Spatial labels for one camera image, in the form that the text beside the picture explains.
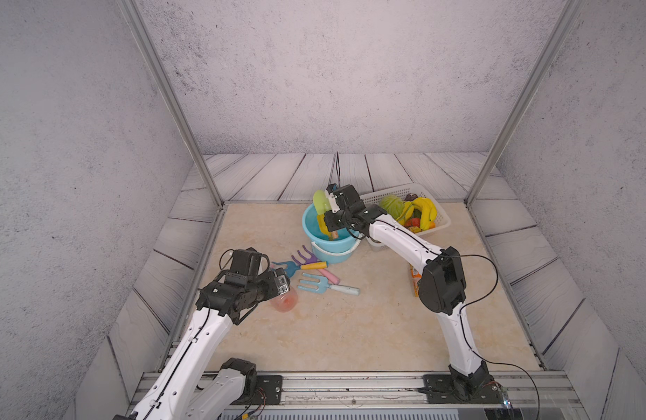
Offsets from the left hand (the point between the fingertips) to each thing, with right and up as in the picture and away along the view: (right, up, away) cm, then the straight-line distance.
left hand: (282, 284), depth 77 cm
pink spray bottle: (-1, -8, +10) cm, 13 cm away
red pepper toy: (+46, +18, +27) cm, 56 cm away
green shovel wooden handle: (+11, +24, +16) cm, 30 cm away
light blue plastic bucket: (+15, +8, +14) cm, 22 cm away
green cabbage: (+38, +25, +25) cm, 52 cm away
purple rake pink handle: (+12, 0, +20) cm, 23 cm away
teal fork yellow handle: (-1, +1, +22) cm, 22 cm away
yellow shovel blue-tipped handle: (+12, +17, +9) cm, 22 cm away
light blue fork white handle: (+12, -5, +17) cm, 21 cm away
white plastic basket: (+46, +31, +38) cm, 67 cm away
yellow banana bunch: (+51, +23, +26) cm, 62 cm away
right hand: (+13, +20, +15) cm, 28 cm away
